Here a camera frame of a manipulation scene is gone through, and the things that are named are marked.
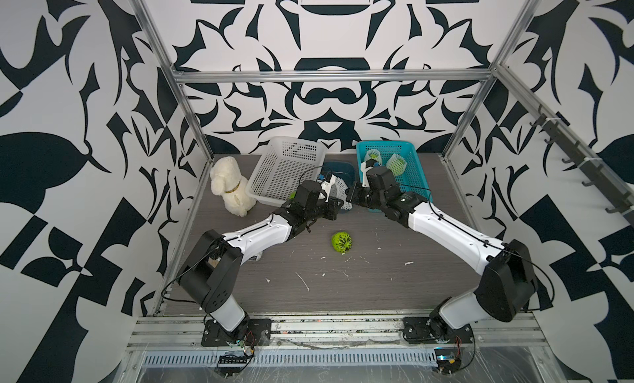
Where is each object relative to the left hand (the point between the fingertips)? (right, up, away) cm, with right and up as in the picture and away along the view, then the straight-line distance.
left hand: (341, 197), depth 85 cm
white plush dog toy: (-40, +5, +2) cm, 40 cm away
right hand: (0, +3, -3) cm, 4 cm away
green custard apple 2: (+16, +16, +24) cm, 33 cm away
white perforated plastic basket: (-23, +14, +31) cm, 41 cm away
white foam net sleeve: (+15, +18, +27) cm, 36 cm away
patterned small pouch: (-30, -21, +2) cm, 36 cm away
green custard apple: (0, -16, +2) cm, 16 cm away
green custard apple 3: (+26, +12, +23) cm, 37 cm away
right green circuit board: (+28, -45, -14) cm, 55 cm away
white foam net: (+26, +16, +24) cm, 39 cm away
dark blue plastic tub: (+1, +7, +3) cm, 8 cm away
